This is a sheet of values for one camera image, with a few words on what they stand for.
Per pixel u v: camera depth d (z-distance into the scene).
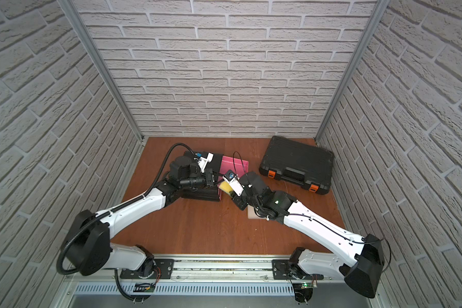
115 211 0.47
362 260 0.39
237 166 0.92
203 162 0.73
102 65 0.86
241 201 0.64
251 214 0.63
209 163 0.73
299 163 1.00
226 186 0.73
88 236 0.42
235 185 0.62
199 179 0.68
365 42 0.77
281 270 0.74
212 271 0.74
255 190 0.53
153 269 0.72
